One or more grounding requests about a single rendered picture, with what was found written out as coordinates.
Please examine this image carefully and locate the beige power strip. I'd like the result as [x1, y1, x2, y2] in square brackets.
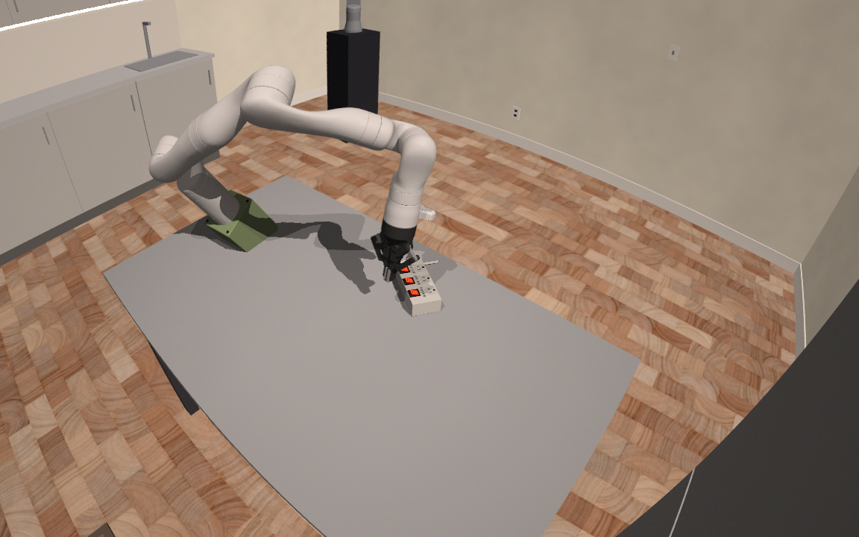
[396, 258, 441, 316]

